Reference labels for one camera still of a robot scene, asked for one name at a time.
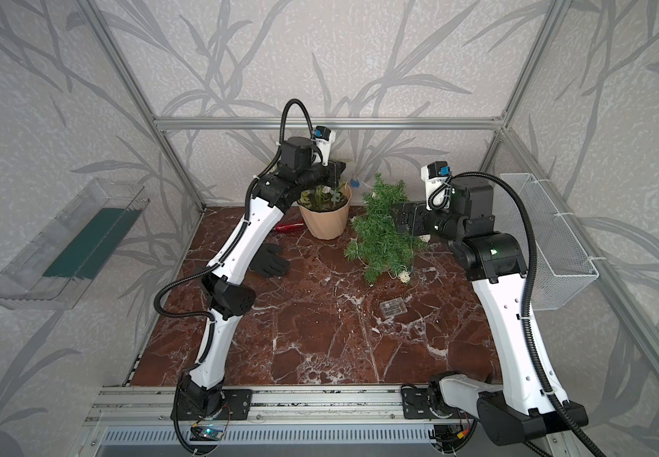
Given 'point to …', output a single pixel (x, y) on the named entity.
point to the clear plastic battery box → (393, 307)
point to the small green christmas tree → (376, 239)
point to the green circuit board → (206, 433)
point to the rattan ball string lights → (404, 277)
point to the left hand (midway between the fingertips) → (347, 164)
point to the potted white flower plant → (325, 210)
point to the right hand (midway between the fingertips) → (405, 202)
